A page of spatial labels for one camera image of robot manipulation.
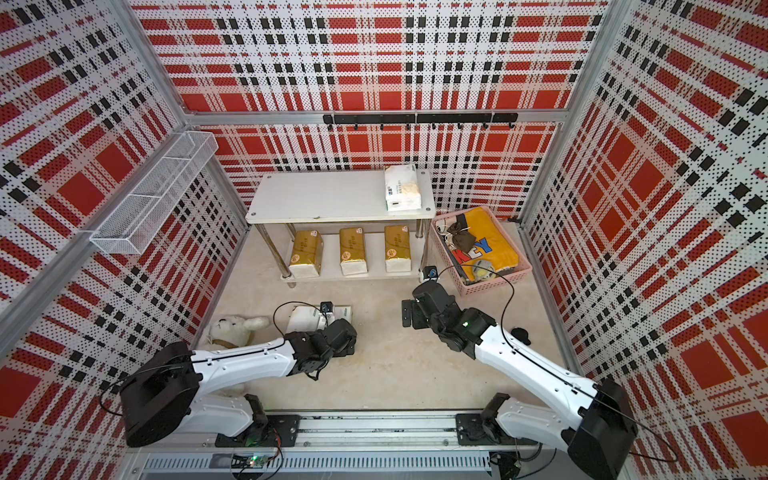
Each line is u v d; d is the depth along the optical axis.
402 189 0.73
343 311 0.90
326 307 0.78
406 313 0.71
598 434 0.38
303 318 0.91
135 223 0.70
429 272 0.69
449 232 1.05
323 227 1.20
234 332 0.84
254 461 0.69
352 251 0.95
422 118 0.89
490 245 1.03
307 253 0.94
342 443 0.73
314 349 0.64
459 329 0.53
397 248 0.95
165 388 0.46
